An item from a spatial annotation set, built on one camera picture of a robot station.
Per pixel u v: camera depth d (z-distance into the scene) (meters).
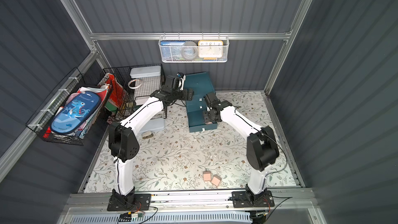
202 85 0.95
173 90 0.71
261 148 0.48
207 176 0.79
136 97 0.91
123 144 0.51
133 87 0.96
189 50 0.91
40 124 0.60
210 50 0.89
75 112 0.65
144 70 1.04
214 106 0.68
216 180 0.79
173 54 0.88
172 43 0.87
